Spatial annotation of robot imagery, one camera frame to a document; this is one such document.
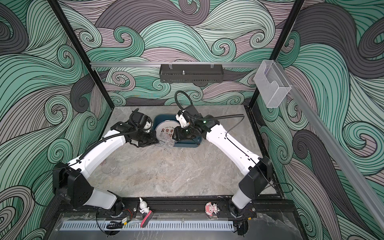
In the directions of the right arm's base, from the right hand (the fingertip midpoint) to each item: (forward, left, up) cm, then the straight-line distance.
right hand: (176, 137), depth 74 cm
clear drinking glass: (+4, +7, -11) cm, 14 cm away
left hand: (+2, +10, -7) cm, 12 cm away
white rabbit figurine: (-28, +16, -19) cm, 37 cm away
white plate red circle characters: (+22, +10, -21) cm, 31 cm away
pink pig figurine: (-28, -18, -20) cm, 39 cm away
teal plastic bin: (+10, -9, -23) cm, 26 cm away
